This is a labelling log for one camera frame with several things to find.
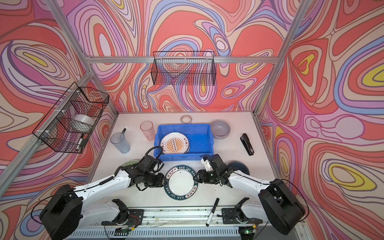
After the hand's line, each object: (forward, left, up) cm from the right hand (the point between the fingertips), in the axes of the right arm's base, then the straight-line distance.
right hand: (198, 182), depth 83 cm
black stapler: (+24, -34, 0) cm, 41 cm away
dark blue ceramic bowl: (+7, -23, +5) cm, 25 cm away
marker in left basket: (+15, +58, +25) cm, 65 cm away
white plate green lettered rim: (-1, +10, 0) cm, 10 cm away
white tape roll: (+19, +55, +32) cm, 66 cm away
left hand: (0, +17, +2) cm, 17 cm away
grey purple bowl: (+37, -18, +1) cm, 41 cm away
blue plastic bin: (+31, -3, +1) cm, 31 cm away
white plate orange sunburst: (+26, +14, +2) cm, 30 cm away
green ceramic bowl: (+12, +41, +3) cm, 43 cm away
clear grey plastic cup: (+27, +51, +7) cm, 58 cm away
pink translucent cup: (+30, +31, +12) cm, 45 cm away
